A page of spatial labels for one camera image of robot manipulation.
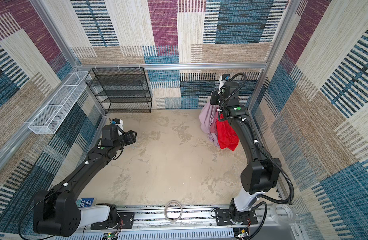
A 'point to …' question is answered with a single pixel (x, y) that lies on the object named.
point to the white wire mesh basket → (49, 119)
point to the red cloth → (227, 136)
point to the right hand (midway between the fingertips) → (214, 93)
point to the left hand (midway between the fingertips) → (132, 131)
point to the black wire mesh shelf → (121, 90)
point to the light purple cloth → (208, 117)
